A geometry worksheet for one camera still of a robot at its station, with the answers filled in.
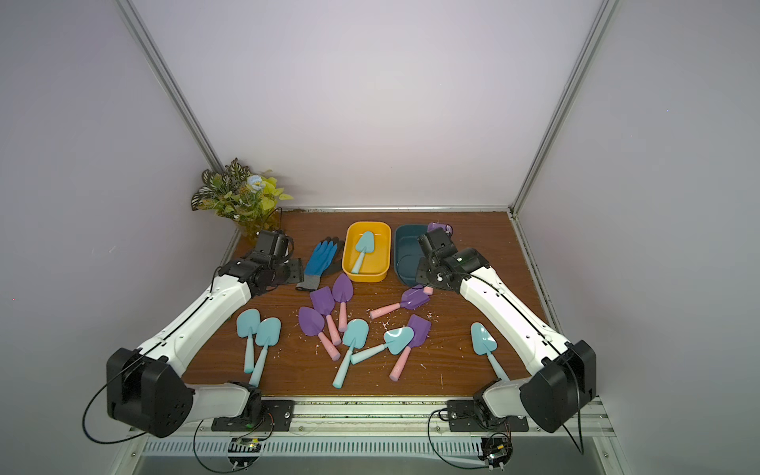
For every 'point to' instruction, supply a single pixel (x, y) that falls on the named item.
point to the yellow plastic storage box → (375, 266)
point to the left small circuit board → (242, 452)
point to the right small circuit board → (496, 449)
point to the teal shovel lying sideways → (396, 340)
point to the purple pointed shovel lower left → (312, 323)
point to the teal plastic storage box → (408, 250)
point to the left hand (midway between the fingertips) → (297, 267)
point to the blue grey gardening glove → (326, 261)
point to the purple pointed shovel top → (342, 289)
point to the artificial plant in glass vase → (236, 192)
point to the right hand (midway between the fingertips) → (427, 268)
